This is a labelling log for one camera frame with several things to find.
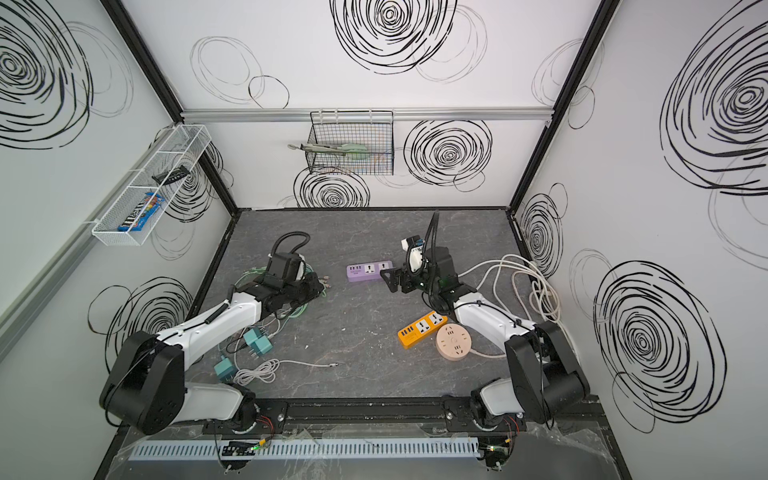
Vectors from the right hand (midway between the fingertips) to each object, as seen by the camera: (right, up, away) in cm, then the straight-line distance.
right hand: (393, 266), depth 85 cm
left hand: (-19, -6, +2) cm, 20 cm away
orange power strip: (+8, -18, +1) cm, 20 cm away
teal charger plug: (-38, -22, -1) cm, 44 cm away
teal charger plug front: (-45, -27, -6) cm, 53 cm away
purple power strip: (-9, -3, +14) cm, 17 cm away
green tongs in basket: (-16, +36, +6) cm, 40 cm away
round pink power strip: (+17, -22, -1) cm, 27 cm away
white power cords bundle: (+42, -6, +14) cm, 44 cm away
